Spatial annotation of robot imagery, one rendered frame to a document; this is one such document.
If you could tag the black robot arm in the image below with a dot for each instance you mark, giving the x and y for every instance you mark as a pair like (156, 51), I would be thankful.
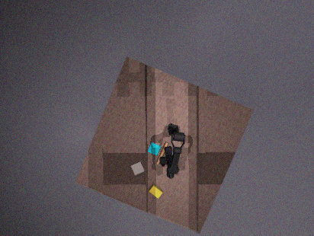
(172, 168)

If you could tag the yellow flat block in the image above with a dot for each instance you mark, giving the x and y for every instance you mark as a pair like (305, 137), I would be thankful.
(156, 191)

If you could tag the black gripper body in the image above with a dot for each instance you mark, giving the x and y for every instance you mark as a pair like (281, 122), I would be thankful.
(168, 151)

